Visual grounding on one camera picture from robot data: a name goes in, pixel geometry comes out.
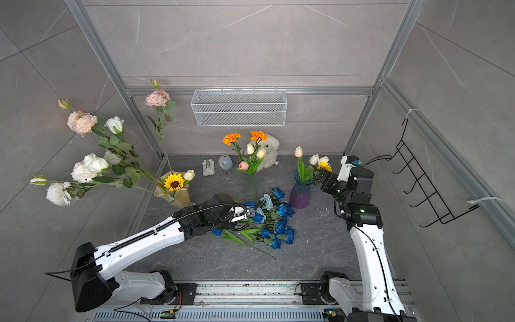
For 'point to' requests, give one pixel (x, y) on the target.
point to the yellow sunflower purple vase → (324, 165)
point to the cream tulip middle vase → (250, 148)
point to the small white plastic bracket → (208, 168)
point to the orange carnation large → (257, 134)
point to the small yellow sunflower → (174, 182)
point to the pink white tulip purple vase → (298, 152)
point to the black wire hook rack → (421, 179)
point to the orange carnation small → (231, 137)
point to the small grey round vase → (225, 162)
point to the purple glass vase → (300, 194)
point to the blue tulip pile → (266, 233)
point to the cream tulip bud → (189, 174)
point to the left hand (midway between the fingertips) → (235, 203)
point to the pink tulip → (243, 166)
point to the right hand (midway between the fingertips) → (325, 174)
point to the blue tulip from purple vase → (258, 218)
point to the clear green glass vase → (251, 186)
